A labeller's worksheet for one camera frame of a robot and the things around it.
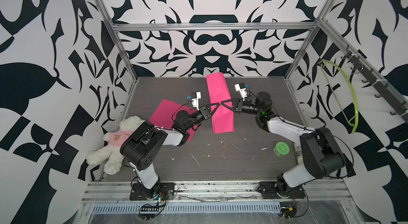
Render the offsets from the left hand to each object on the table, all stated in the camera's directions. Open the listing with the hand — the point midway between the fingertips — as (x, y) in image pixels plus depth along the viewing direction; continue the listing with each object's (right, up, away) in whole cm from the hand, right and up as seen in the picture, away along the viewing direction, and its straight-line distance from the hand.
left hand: (218, 102), depth 77 cm
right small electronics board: (+30, -47, -6) cm, 56 cm away
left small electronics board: (-31, -49, -4) cm, 58 cm away
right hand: (+2, -1, 0) cm, 2 cm away
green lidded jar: (+33, -25, +6) cm, 41 cm away
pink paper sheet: (+2, -8, -1) cm, 8 cm away
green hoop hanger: (+56, -7, -11) cm, 57 cm away
